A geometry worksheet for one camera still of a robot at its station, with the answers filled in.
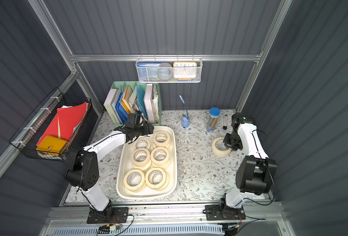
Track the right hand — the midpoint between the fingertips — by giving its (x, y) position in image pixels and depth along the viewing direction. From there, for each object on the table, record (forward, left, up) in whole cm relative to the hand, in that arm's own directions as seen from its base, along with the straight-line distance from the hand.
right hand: (234, 148), depth 83 cm
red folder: (+3, +91, +17) cm, 92 cm away
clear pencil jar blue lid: (+23, +9, +6) cm, 25 cm away
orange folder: (+33, +66, +11) cm, 75 cm away
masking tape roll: (-2, +8, -1) cm, 9 cm away
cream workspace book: (+22, +75, +12) cm, 79 cm away
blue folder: (+24, +69, +4) cm, 73 cm away
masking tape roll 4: (-1, +56, -12) cm, 57 cm away
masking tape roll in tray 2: (-13, +44, -13) cm, 48 cm away
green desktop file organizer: (+31, +60, +10) cm, 68 cm away
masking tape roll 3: (+13, +44, -9) cm, 46 cm away
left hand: (+15, +52, 0) cm, 54 cm away
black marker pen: (+32, -4, -12) cm, 34 cm away
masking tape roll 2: (+12, +54, -10) cm, 56 cm away
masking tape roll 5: (+1, +44, -12) cm, 46 cm away
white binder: (+27, +51, +13) cm, 59 cm away
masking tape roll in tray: (-14, +57, -12) cm, 61 cm away
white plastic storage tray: (-7, +64, -8) cm, 65 cm away
